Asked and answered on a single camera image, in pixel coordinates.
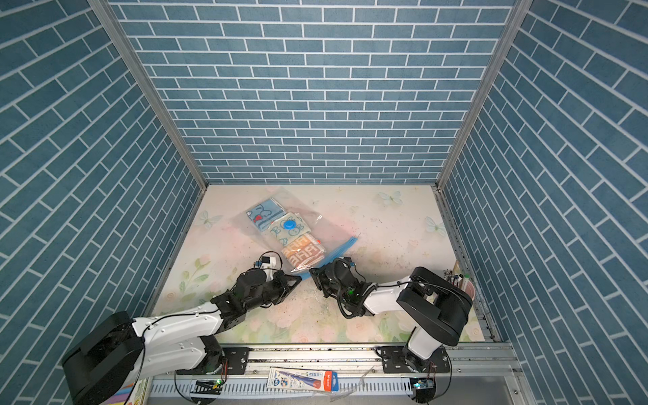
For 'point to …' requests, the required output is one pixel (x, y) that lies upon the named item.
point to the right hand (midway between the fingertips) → (311, 270)
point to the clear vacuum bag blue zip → (331, 233)
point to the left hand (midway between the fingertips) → (308, 282)
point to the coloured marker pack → (141, 394)
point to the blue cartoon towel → (265, 213)
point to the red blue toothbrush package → (306, 379)
